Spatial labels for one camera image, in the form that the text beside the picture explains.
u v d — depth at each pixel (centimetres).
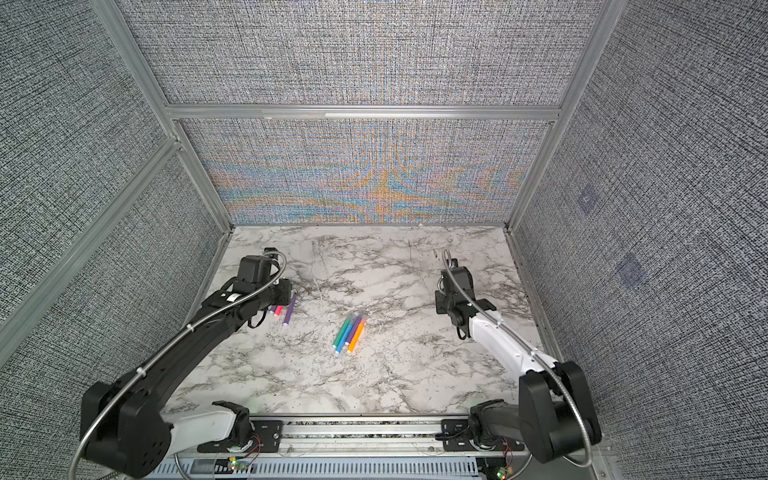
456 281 63
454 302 67
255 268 63
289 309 97
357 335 90
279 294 75
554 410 41
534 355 46
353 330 91
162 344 90
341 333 90
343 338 90
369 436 75
